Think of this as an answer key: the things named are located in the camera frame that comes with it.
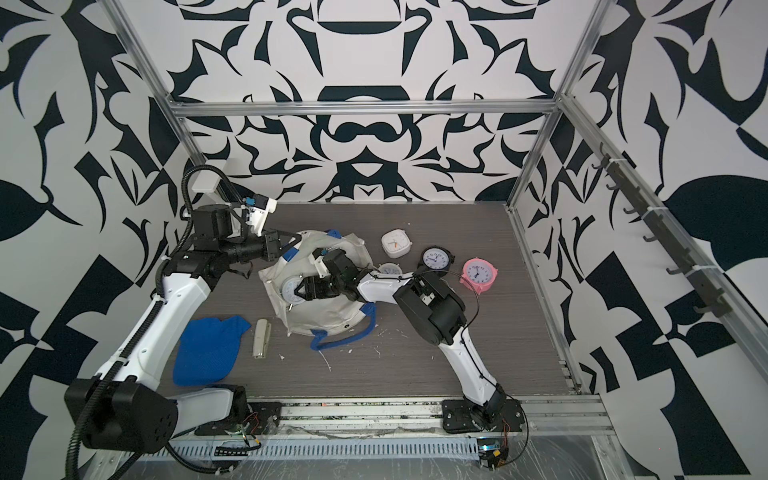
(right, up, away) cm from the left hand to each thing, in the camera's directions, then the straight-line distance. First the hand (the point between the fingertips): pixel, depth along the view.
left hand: (297, 233), depth 74 cm
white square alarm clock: (+25, -3, +31) cm, 40 cm away
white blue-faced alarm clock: (+23, -11, +25) cm, 36 cm away
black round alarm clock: (+39, -8, +28) cm, 48 cm away
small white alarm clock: (-7, -17, +15) cm, 24 cm away
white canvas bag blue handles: (+8, -23, +7) cm, 25 cm away
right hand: (-4, -16, +17) cm, 23 cm away
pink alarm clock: (+52, -13, +25) cm, 59 cm away
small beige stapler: (-13, -29, +9) cm, 33 cm away
